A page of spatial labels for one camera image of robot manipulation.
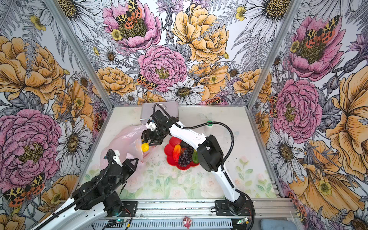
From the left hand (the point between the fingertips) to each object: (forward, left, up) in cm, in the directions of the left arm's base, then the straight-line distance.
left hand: (138, 162), depth 75 cm
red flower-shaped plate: (+14, -14, -11) cm, 22 cm away
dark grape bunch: (+8, -24, -10) cm, 27 cm away
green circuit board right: (-24, -53, -15) cm, 60 cm away
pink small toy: (-24, -24, -11) cm, 36 cm away
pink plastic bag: (+17, +13, -9) cm, 23 cm away
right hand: (+10, -1, -1) cm, 10 cm away
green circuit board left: (-23, +8, -15) cm, 29 cm away
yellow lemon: (+10, -1, -2) cm, 10 cm away
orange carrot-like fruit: (+12, -18, -12) cm, 25 cm away
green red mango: (+7, -30, -8) cm, 31 cm away
